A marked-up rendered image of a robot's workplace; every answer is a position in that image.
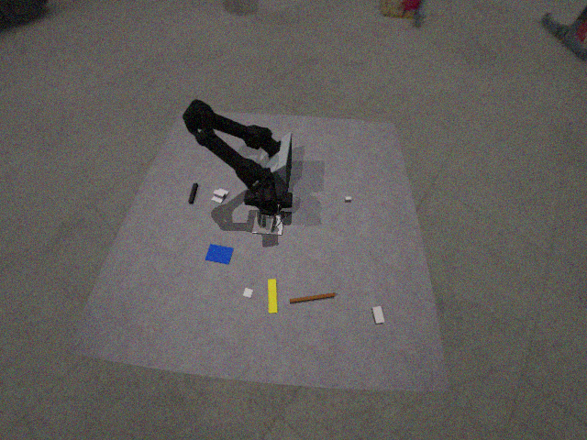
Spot yellow flat bar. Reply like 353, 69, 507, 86
268, 279, 277, 314

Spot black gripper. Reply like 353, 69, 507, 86
244, 190, 293, 212

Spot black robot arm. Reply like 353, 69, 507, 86
183, 99, 281, 215

